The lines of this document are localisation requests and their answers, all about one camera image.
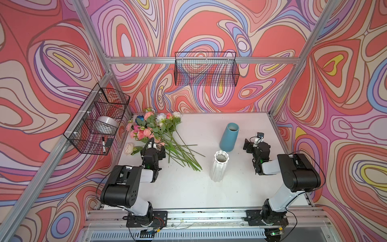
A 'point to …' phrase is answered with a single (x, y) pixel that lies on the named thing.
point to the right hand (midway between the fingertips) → (253, 142)
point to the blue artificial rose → (140, 117)
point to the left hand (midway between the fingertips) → (155, 147)
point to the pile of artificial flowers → (161, 127)
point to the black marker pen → (104, 145)
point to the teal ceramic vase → (229, 137)
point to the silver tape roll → (107, 124)
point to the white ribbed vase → (218, 169)
